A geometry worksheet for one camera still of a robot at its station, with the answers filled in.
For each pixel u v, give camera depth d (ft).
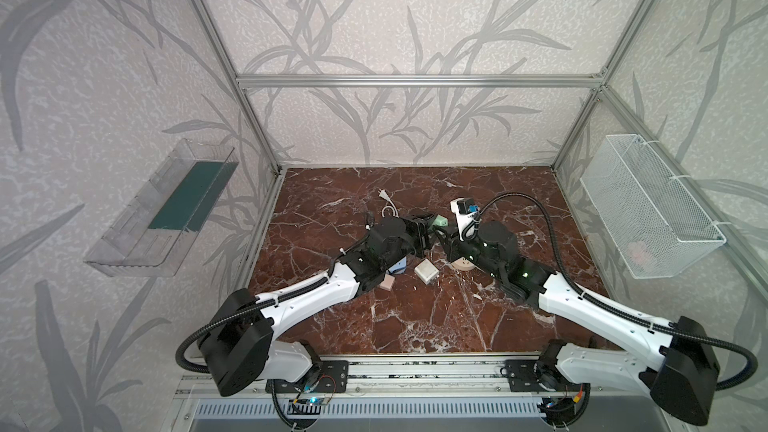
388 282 2.85
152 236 2.10
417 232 2.19
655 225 2.06
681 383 1.24
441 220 2.39
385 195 3.65
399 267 2.17
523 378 2.42
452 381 2.42
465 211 2.06
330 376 2.40
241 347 1.34
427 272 2.92
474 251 2.07
